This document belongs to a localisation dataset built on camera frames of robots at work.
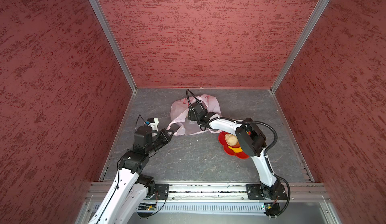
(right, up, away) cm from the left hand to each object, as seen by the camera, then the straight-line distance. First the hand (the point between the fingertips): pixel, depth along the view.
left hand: (175, 135), depth 75 cm
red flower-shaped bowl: (+27, -7, +14) cm, 31 cm away
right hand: (+10, +9, +25) cm, 28 cm away
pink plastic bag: (+2, +5, +7) cm, 9 cm away
